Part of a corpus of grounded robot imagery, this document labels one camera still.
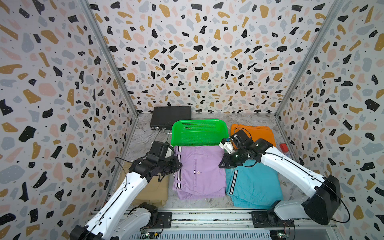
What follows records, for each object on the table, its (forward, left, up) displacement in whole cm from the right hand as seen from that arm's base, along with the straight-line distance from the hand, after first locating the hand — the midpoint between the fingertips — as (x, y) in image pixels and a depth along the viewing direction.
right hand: (219, 166), depth 75 cm
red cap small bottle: (+22, -46, -17) cm, 54 cm away
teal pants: (-3, -20, -16) cm, 26 cm away
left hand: (0, +18, +1) cm, 18 cm away
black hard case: (+44, +40, -11) cm, 60 cm away
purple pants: (-4, +9, -3) cm, 11 cm away
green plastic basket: (+34, +13, -16) cm, 40 cm away
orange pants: (+36, -36, -17) cm, 53 cm away
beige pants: (-10, +35, -15) cm, 39 cm away
